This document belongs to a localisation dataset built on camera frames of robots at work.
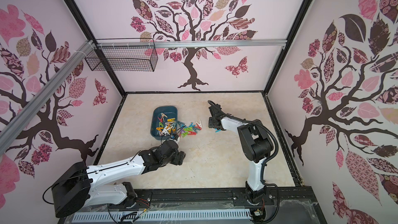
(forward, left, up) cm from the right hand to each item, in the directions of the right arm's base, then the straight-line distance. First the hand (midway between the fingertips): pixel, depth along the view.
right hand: (214, 121), depth 101 cm
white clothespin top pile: (-1, +10, -1) cm, 10 cm away
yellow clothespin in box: (+3, +30, -1) cm, 30 cm away
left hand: (-24, +21, +1) cm, 32 cm away
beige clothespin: (+7, +36, -1) cm, 37 cm away
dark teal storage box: (-1, +34, 0) cm, 34 cm away
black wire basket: (+30, +47, +33) cm, 65 cm away
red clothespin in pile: (-8, +15, -2) cm, 17 cm away
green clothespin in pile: (-5, +17, -1) cm, 18 cm away
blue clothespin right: (-5, -2, -4) cm, 7 cm away
